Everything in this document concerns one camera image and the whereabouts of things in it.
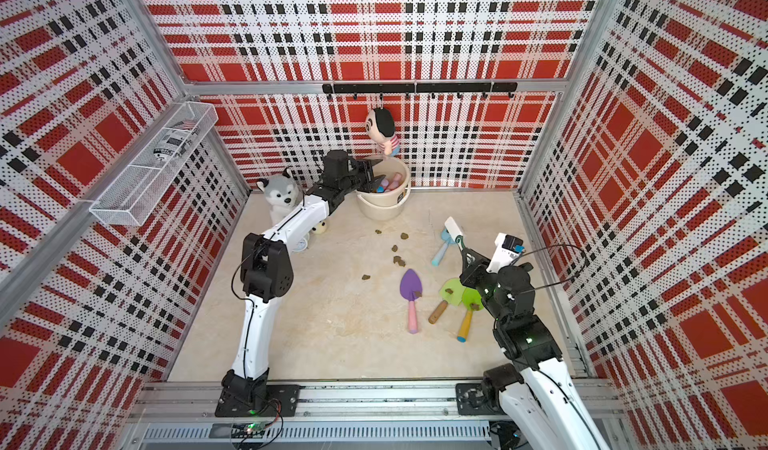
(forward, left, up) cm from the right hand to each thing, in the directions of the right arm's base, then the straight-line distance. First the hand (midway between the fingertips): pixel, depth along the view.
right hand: (468, 251), depth 71 cm
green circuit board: (-34, +52, -24) cm, 67 cm away
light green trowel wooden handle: (+2, +1, -26) cm, 26 cm away
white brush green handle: (+8, +2, -4) cm, 9 cm away
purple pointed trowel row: (+3, +14, -26) cm, 30 cm away
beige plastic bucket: (+28, +20, -13) cm, 37 cm away
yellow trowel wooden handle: (+32, +22, -7) cm, 39 cm away
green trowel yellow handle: (-1, -5, -26) cm, 27 cm away
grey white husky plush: (+28, +56, -8) cm, 63 cm away
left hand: (+34, +20, +1) cm, 39 cm away
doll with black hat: (+40, +23, +8) cm, 47 cm away
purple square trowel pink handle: (+39, +18, -13) cm, 45 cm away
